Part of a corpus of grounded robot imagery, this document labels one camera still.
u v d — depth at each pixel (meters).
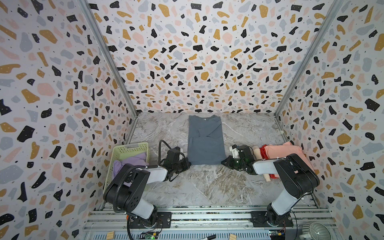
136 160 0.93
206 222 0.73
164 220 0.73
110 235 0.69
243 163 0.77
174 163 0.76
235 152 0.88
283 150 0.97
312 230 0.72
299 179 0.48
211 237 0.69
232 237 0.69
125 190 0.45
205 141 1.03
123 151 0.95
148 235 0.70
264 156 0.95
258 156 0.95
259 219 0.74
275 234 0.71
